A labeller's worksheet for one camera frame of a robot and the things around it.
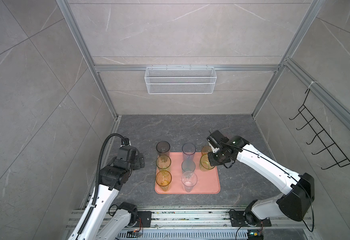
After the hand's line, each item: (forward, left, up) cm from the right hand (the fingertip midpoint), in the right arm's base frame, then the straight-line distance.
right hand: (212, 159), depth 79 cm
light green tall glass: (+2, +27, -7) cm, 28 cm away
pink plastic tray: (-6, +1, -17) cm, 18 cm away
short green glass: (-4, +5, +4) cm, 8 cm away
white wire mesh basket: (+52, +17, +16) cm, 57 cm away
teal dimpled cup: (+1, +13, -8) cm, 15 cm away
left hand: (0, +42, +8) cm, 42 cm away
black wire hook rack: (-10, -49, +17) cm, 52 cm away
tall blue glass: (+7, +12, -2) cm, 14 cm away
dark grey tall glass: (+8, +27, 0) cm, 28 cm away
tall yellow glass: (-9, +26, -1) cm, 28 cm away
